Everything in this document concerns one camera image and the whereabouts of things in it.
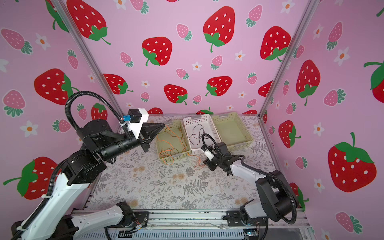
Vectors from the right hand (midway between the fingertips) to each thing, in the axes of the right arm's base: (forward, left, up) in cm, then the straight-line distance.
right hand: (206, 158), depth 90 cm
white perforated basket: (+29, +11, -5) cm, 31 cm away
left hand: (-13, +15, +43) cm, 47 cm away
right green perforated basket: (+31, -18, -9) cm, 37 cm away
